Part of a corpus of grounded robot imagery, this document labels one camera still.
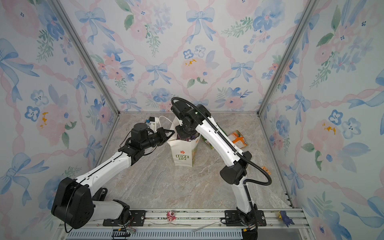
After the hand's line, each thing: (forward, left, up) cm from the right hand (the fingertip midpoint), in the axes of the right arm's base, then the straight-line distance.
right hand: (184, 132), depth 77 cm
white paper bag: (-6, 0, -8) cm, 10 cm away
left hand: (+1, +4, +1) cm, 4 cm away
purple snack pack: (-9, -4, +8) cm, 13 cm away
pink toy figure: (-35, +6, -21) cm, 41 cm away
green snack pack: (+10, -13, -23) cm, 28 cm away
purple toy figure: (-33, -49, -23) cm, 63 cm away
